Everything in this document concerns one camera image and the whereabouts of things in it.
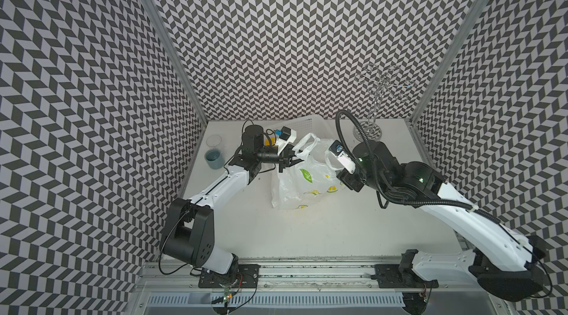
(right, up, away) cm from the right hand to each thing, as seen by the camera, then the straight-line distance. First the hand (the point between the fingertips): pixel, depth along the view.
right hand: (348, 166), depth 67 cm
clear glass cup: (-55, +7, +36) cm, 66 cm away
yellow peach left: (-25, +7, -1) cm, 26 cm away
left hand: (-12, +2, +6) cm, 14 cm away
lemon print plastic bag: (-15, -7, +8) cm, 19 cm away
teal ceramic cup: (-54, 0, +35) cm, 64 cm away
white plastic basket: (-12, +14, +34) cm, 39 cm away
